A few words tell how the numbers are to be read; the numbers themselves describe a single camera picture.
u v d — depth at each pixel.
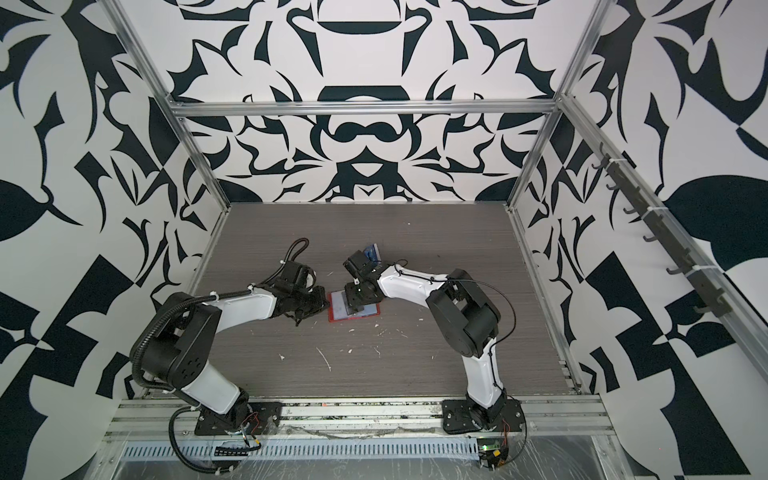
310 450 0.65
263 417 0.74
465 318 0.50
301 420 0.76
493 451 0.71
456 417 0.74
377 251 0.99
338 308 0.92
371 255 0.97
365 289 0.69
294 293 0.75
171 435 0.68
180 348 0.46
